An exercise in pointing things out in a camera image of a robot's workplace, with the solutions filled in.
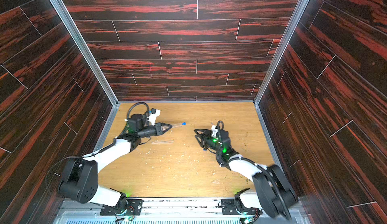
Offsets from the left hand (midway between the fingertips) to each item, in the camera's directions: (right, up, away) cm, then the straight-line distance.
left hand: (172, 127), depth 81 cm
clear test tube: (+2, +1, +1) cm, 2 cm away
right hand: (+13, -2, +1) cm, 13 cm away
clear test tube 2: (-9, -11, +16) cm, 22 cm away
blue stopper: (+6, +2, +3) cm, 7 cm away
